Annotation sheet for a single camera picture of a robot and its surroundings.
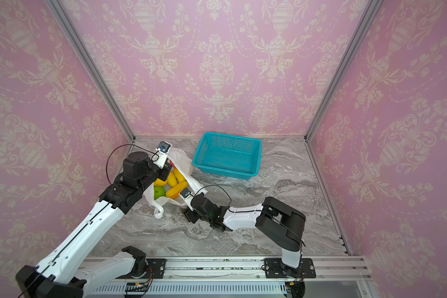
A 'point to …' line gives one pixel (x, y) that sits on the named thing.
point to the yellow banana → (174, 178)
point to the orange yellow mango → (173, 192)
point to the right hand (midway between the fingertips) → (187, 204)
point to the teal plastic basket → (236, 156)
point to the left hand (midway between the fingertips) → (168, 156)
